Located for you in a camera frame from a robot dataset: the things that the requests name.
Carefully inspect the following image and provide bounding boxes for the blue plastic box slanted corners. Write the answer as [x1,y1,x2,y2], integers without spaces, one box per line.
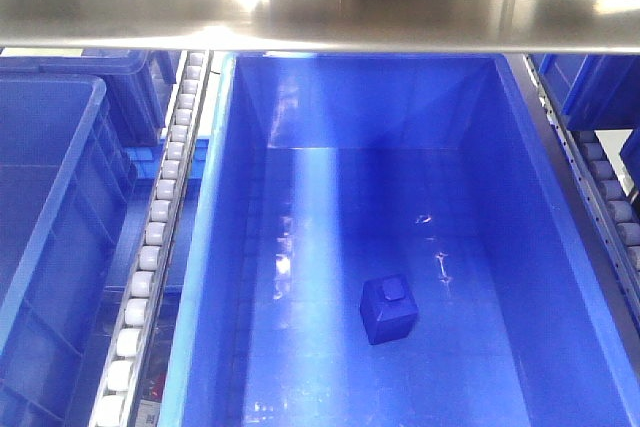
[359,274,419,347]

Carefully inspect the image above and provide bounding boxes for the row of blue bins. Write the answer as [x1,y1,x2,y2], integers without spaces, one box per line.
[0,48,640,427]

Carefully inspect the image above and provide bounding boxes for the large open blue bin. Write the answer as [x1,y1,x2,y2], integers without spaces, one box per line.
[158,50,640,427]

